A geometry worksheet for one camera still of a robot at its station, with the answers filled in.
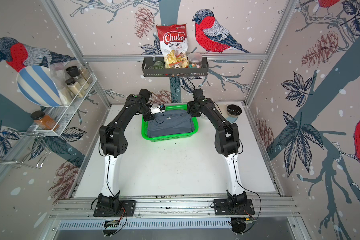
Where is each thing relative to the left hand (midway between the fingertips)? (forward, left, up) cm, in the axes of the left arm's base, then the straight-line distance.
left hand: (154, 112), depth 99 cm
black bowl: (+9, -58, -8) cm, 60 cm away
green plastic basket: (-16, -11, -8) cm, 21 cm away
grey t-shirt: (-5, -11, -5) cm, 13 cm away
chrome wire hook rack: (-36, +47, +17) cm, 61 cm away
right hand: (+4, -20, +1) cm, 21 cm away
